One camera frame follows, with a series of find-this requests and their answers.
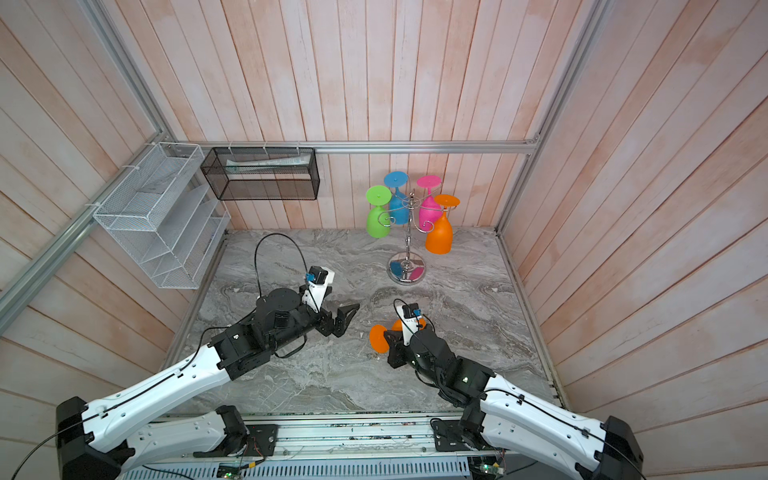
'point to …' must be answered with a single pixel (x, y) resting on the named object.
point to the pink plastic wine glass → (428, 212)
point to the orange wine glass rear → (439, 232)
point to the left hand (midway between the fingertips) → (344, 305)
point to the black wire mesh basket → (262, 173)
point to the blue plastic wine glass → (399, 207)
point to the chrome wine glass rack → (409, 268)
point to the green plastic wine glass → (378, 218)
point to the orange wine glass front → (378, 340)
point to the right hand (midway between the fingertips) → (384, 334)
